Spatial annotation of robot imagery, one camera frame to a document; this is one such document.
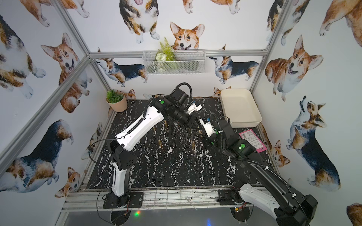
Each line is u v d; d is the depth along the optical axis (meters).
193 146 0.93
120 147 0.47
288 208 0.39
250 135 0.97
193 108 0.69
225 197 0.73
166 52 0.82
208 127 0.63
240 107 1.08
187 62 0.92
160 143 0.92
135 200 0.74
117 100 1.03
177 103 0.62
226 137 0.52
